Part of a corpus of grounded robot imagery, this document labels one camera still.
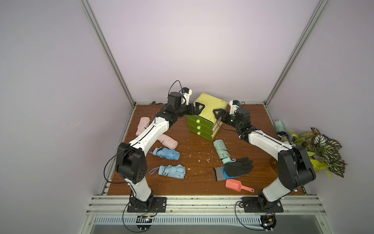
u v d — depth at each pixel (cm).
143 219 72
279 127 101
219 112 78
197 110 73
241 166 85
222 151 90
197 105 73
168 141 93
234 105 79
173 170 81
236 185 79
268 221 70
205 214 71
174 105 64
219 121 78
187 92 74
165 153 87
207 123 81
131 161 46
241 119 67
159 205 73
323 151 67
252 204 73
